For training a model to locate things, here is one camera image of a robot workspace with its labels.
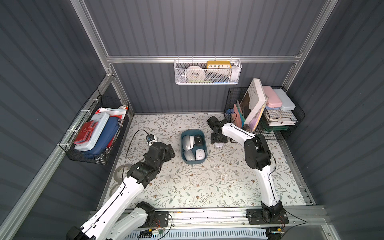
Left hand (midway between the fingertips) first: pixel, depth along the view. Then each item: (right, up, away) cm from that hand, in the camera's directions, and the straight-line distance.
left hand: (163, 148), depth 76 cm
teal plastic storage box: (+15, -2, +24) cm, 28 cm away
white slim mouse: (+12, +1, +22) cm, 25 cm away
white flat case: (-28, +15, -7) cm, 32 cm away
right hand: (+34, 0, +25) cm, 43 cm away
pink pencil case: (+65, +28, +17) cm, 73 cm away
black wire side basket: (-36, +24, +3) cm, 43 cm away
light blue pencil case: (+75, +26, +18) cm, 82 cm away
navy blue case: (-24, +8, -8) cm, 26 cm away
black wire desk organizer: (+69, +9, +21) cm, 73 cm away
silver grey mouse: (+13, -7, +18) cm, 23 cm away
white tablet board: (+51, +27, +11) cm, 58 cm away
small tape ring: (+65, +19, +16) cm, 70 cm away
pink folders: (+46, +19, +34) cm, 60 cm away
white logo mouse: (+19, -6, +18) cm, 27 cm away
